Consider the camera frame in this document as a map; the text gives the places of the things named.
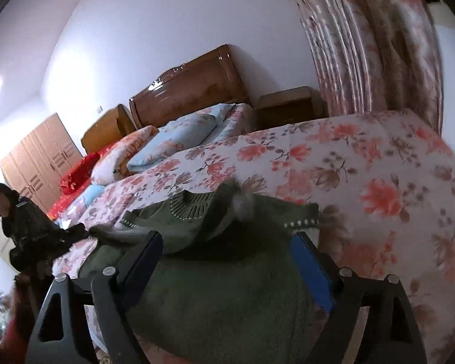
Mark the light blue folded blanket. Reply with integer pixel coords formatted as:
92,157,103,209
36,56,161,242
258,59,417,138
78,184,105,208

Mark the light blue floral pillow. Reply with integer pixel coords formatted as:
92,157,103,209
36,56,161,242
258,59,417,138
126,103,235,174

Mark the light wooden headboard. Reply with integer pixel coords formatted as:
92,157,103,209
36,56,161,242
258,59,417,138
81,104,136,154

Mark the red pillow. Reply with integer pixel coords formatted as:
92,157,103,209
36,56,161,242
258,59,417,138
60,152,101,196

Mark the pink floral curtain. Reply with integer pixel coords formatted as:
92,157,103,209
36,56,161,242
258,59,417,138
293,0,443,132

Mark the wooden nightstand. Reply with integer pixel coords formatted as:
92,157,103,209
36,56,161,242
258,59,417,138
252,86,329,130

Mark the wooden wardrobe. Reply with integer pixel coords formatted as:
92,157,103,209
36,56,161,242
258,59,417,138
0,113,83,212

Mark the person in dark clothes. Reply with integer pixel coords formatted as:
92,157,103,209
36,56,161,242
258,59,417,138
0,183,89,317

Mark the dark wooden headboard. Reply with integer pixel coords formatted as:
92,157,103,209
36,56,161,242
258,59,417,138
129,44,251,128

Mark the green knit sweater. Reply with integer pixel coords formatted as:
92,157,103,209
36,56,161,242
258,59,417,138
79,180,320,363

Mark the orange floral pillow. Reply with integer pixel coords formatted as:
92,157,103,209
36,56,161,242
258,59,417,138
91,126,159,186

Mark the red bed sheet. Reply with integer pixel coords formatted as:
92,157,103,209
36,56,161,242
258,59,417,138
46,143,115,220

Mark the floral pink bed quilt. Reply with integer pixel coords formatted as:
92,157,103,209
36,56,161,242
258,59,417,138
50,108,455,364

